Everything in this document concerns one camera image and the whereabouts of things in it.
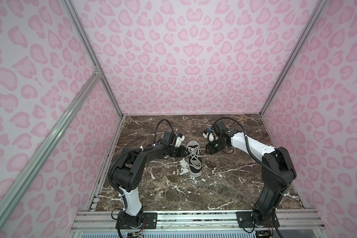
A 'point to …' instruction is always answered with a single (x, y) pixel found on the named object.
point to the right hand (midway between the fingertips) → (209, 148)
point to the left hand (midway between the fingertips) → (189, 151)
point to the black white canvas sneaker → (195, 165)
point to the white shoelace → (195, 151)
